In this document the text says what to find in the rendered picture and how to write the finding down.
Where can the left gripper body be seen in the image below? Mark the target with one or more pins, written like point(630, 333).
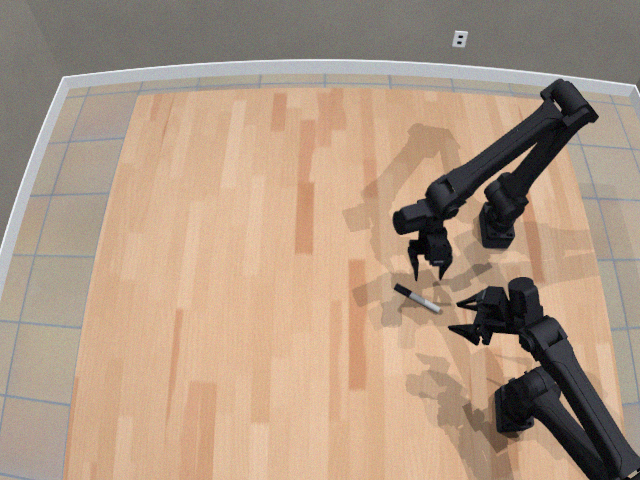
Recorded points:
point(478, 323)

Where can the light blue marker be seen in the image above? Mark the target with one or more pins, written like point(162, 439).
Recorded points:
point(424, 302)

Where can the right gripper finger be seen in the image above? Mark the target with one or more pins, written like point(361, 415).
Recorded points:
point(444, 268)
point(415, 264)

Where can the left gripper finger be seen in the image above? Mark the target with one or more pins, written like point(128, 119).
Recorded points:
point(463, 303)
point(464, 330)

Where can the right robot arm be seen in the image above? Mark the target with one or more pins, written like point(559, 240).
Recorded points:
point(502, 207)

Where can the dark blue cylinder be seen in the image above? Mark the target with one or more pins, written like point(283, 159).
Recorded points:
point(402, 290)

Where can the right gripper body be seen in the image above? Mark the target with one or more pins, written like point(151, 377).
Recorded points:
point(413, 249)

